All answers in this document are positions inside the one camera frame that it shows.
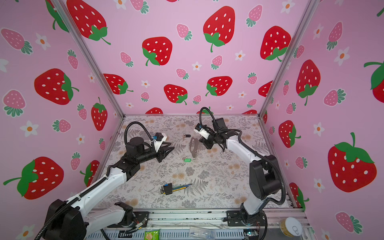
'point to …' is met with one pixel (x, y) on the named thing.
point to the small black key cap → (187, 135)
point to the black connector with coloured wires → (168, 189)
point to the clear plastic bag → (201, 233)
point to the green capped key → (187, 160)
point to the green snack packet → (152, 235)
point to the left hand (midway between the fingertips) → (171, 145)
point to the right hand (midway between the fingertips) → (200, 138)
